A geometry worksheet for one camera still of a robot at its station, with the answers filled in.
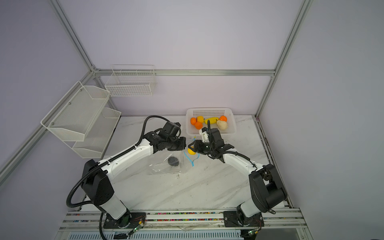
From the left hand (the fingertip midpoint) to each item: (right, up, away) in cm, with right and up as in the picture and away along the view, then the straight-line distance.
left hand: (185, 146), depth 81 cm
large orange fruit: (+3, +16, +30) cm, 34 cm away
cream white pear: (+24, +12, +25) cm, 37 cm away
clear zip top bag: (-18, -12, +12) cm, 25 cm away
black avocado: (-8, -10, +7) cm, 15 cm away
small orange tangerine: (+27, +18, +33) cm, 46 cm away
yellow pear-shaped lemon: (+3, -3, 0) cm, 4 cm away
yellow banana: (+19, +16, +32) cm, 40 cm away
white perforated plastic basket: (+10, +21, +33) cm, 41 cm away
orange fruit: (+8, +12, +29) cm, 32 cm away
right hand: (+2, -1, +2) cm, 3 cm away
